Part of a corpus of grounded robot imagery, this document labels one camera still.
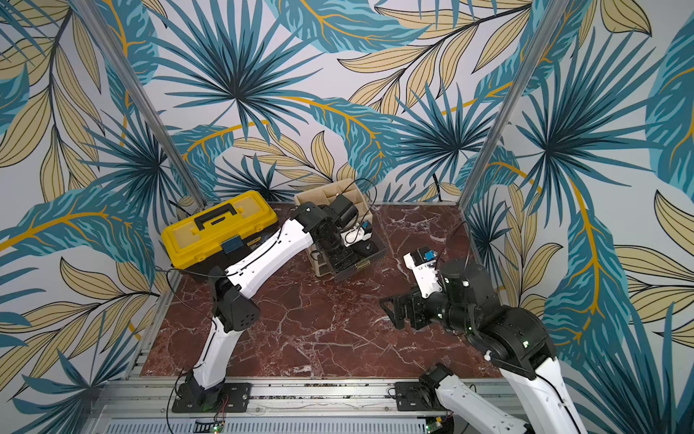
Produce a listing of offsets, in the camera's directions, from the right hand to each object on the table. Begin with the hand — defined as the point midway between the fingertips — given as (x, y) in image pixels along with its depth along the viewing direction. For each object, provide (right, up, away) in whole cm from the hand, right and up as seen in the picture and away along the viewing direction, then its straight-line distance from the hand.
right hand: (397, 295), depth 59 cm
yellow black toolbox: (-53, +13, +28) cm, 62 cm away
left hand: (-12, +5, +21) cm, 25 cm away
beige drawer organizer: (-10, +27, +29) cm, 41 cm away
